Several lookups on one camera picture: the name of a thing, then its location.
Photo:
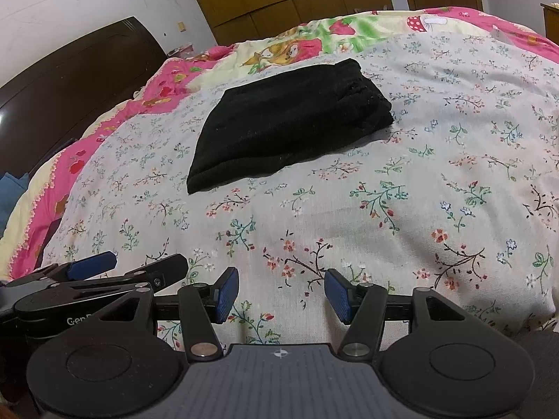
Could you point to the dark wooden headboard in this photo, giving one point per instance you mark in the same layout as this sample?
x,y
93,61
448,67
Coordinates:
x,y
65,83

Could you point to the blue cloth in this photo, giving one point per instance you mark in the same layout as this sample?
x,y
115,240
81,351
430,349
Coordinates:
x,y
13,196

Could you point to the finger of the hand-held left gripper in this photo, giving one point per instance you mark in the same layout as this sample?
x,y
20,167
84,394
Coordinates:
x,y
94,264
166,270

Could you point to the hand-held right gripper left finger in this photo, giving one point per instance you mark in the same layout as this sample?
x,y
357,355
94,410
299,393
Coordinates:
x,y
227,294

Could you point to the wooden desk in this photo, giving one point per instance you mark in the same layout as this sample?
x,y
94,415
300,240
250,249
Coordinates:
x,y
551,22

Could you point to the bedside table clutter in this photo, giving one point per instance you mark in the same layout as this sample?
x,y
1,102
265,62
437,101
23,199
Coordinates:
x,y
180,51

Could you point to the floral printed blanket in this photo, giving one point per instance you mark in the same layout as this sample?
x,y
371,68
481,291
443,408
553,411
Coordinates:
x,y
393,209

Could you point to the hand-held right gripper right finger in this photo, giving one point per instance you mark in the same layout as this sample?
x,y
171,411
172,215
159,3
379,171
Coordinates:
x,y
338,294

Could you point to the black pants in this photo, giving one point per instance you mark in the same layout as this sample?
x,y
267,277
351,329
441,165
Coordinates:
x,y
284,122

